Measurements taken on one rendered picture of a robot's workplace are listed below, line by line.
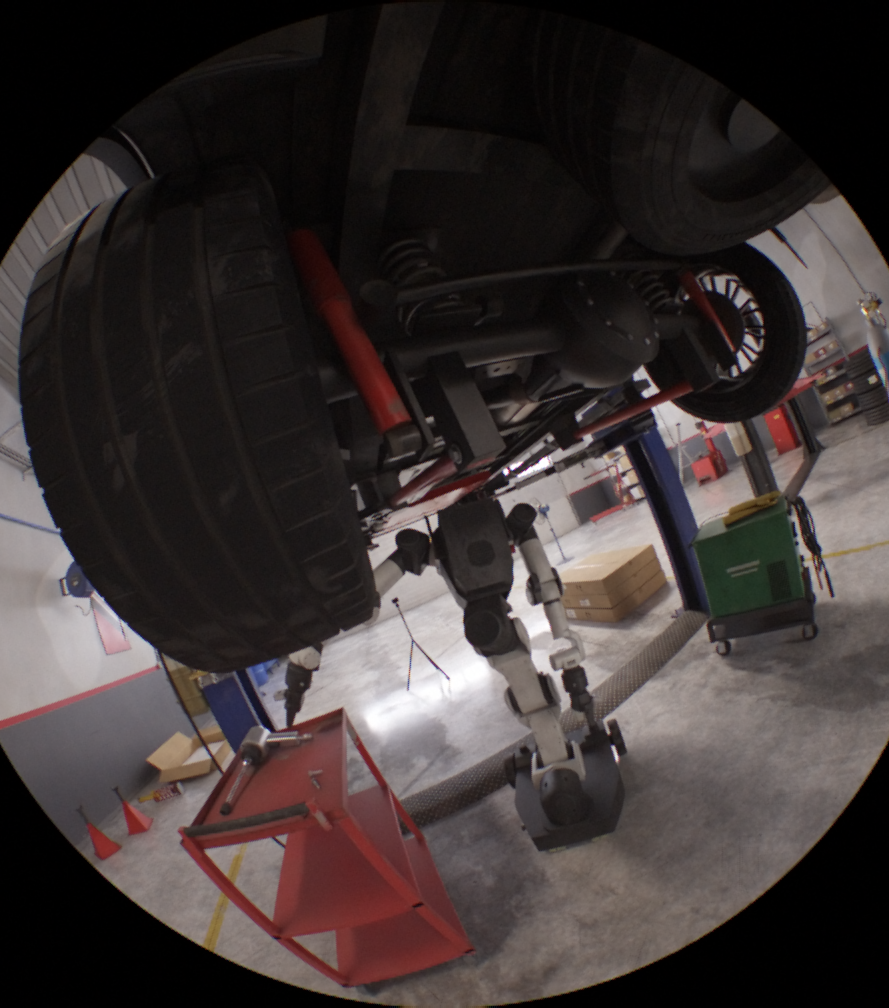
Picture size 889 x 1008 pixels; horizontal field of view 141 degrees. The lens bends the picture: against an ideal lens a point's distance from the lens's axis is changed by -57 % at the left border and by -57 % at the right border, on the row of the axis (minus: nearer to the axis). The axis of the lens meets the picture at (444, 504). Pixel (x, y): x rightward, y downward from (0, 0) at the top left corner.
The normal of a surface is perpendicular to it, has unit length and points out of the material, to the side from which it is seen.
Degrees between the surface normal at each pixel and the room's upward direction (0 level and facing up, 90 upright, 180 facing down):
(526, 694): 90
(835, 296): 90
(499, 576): 80
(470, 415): 90
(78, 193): 180
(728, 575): 86
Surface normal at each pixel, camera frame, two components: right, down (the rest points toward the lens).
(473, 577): 0.04, -0.33
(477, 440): 0.25, -0.22
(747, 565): -0.79, 0.19
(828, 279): -0.88, 0.34
